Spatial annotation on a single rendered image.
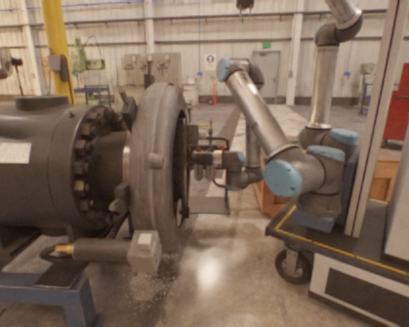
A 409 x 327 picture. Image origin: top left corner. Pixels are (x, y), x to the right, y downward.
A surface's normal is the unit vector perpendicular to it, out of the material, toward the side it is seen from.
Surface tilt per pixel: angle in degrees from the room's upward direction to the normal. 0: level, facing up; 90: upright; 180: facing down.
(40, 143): 53
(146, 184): 80
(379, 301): 90
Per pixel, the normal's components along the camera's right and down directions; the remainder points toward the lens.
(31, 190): -0.06, 0.33
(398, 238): -0.59, 0.25
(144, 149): -0.04, -0.18
